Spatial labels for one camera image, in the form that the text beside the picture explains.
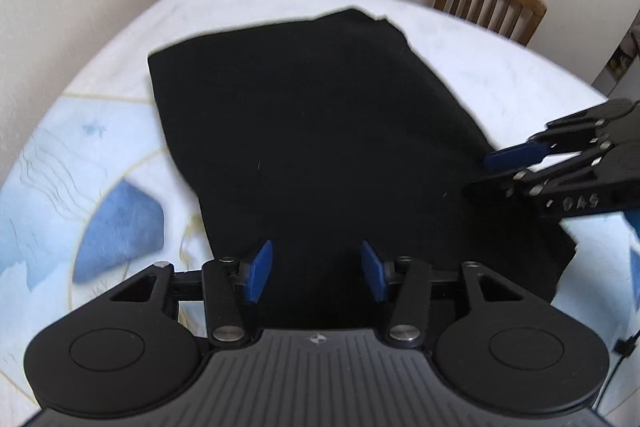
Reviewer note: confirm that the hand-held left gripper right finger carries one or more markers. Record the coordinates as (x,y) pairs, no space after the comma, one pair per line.
(375,274)

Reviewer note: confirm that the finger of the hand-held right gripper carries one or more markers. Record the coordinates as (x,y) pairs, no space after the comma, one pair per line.
(515,156)
(500,187)

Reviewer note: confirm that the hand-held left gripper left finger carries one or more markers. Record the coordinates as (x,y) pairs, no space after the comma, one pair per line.
(259,274)

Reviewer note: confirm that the black t-shirt with red print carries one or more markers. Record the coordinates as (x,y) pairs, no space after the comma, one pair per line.
(310,132)

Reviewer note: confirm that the white blue-patterned tablecloth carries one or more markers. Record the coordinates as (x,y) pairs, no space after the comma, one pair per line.
(75,157)

